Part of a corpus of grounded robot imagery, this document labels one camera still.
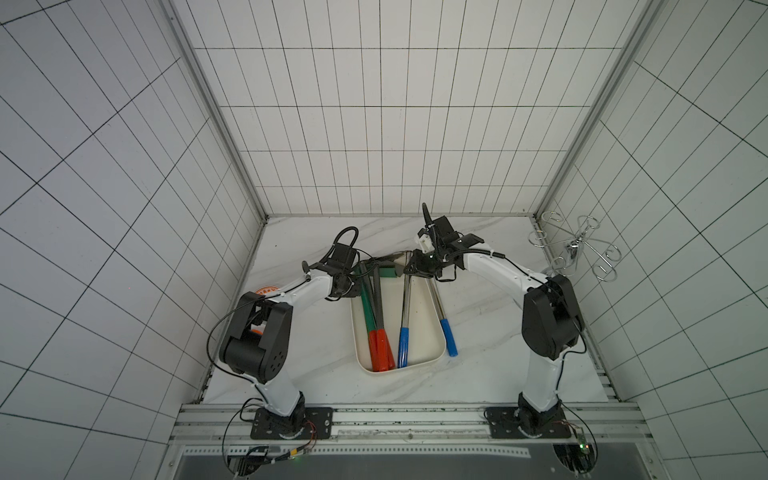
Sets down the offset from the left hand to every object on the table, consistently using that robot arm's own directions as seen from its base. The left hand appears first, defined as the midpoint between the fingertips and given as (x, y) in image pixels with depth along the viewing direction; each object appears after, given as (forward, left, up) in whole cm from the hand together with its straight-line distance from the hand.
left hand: (350, 292), depth 94 cm
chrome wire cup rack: (+1, -60, +24) cm, 65 cm away
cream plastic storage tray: (-11, -24, -3) cm, 27 cm away
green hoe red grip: (-15, -8, +3) cm, 18 cm away
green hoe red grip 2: (+6, -12, +3) cm, 14 cm away
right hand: (+6, -19, +8) cm, 21 cm away
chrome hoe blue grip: (-16, -17, +3) cm, 23 cm away
